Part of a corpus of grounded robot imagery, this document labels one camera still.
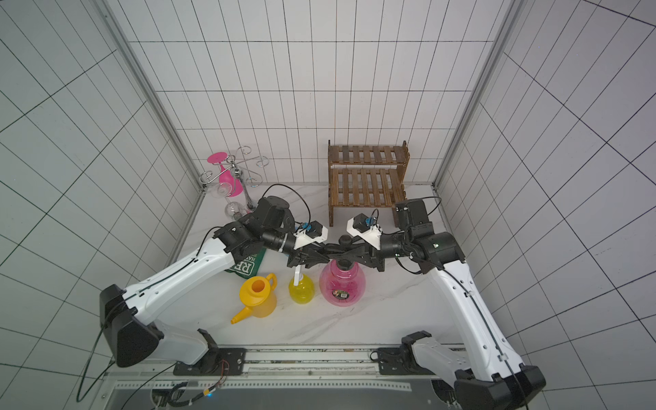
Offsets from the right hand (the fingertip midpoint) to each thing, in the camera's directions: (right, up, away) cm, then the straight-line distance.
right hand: (338, 249), depth 64 cm
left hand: (-5, -3, +4) cm, 7 cm away
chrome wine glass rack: (-32, +21, +24) cm, 45 cm away
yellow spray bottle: (-11, -16, +14) cm, 24 cm away
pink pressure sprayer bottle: (+2, -13, +14) cm, 19 cm away
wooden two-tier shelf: (+13, +23, +40) cm, 48 cm away
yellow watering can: (-24, -16, +11) cm, 31 cm away
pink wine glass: (-42, +22, +31) cm, 57 cm away
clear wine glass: (-37, +16, +17) cm, 44 cm away
